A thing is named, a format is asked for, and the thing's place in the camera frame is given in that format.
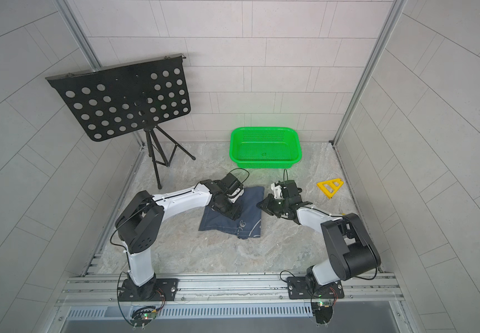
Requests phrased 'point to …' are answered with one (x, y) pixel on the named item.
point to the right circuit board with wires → (322, 311)
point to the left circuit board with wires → (144, 315)
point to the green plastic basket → (265, 147)
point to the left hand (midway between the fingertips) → (239, 212)
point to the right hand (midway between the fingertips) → (258, 204)
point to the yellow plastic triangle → (330, 187)
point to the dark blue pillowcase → (249, 223)
